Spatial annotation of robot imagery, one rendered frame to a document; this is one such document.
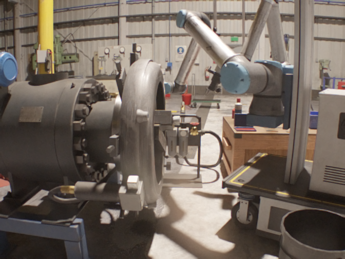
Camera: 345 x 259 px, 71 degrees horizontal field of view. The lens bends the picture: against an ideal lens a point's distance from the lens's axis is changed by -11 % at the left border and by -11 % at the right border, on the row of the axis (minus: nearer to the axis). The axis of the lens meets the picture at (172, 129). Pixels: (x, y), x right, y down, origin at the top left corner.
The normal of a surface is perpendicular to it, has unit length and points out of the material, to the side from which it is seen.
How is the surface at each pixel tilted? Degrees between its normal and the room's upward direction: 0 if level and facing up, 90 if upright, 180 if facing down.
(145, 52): 90
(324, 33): 90
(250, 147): 90
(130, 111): 64
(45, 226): 90
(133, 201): 112
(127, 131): 77
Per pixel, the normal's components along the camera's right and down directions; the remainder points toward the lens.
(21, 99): -0.05, -0.53
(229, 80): -0.83, 0.16
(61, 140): -0.07, 0.12
